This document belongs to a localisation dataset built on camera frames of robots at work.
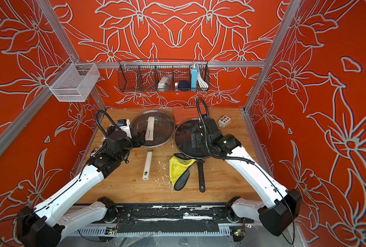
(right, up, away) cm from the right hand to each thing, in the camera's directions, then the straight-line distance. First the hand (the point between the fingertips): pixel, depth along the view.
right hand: (197, 135), depth 75 cm
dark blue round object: (-7, +30, +21) cm, 37 cm away
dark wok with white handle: (-19, +1, +17) cm, 25 cm away
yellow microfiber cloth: (-9, -20, +8) cm, 23 cm away
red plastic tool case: (-8, +14, +37) cm, 41 cm away
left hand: (-30, +2, +2) cm, 30 cm away
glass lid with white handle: (-28, +10, +20) cm, 36 cm away
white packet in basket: (-18, +31, +16) cm, 39 cm away
